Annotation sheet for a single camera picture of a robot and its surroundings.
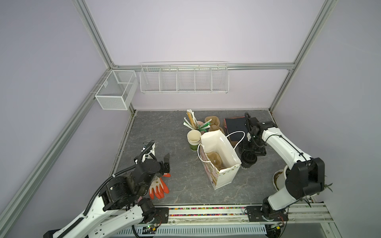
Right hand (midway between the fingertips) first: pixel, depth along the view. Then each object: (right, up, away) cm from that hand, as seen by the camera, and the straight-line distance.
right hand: (248, 151), depth 84 cm
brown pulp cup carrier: (-17, -7, +8) cm, 20 cm away
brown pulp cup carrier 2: (-16, +16, +25) cm, 33 cm away
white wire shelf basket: (-37, +48, +16) cm, 63 cm away
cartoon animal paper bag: (-18, +6, -3) cm, 20 cm away
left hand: (-46, +1, -18) cm, 50 cm away
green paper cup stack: (-31, +8, +6) cm, 33 cm away
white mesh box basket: (-84, +40, +18) cm, 95 cm away
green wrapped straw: (-25, +13, +10) cm, 30 cm away
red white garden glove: (-50, -19, -3) cm, 54 cm away
